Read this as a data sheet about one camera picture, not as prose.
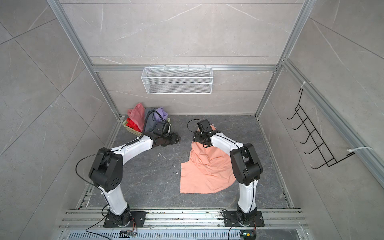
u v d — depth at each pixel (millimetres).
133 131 1018
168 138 824
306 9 696
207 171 879
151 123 1064
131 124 954
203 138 729
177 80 1009
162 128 740
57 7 676
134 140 598
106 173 483
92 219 748
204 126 762
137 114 1016
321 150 640
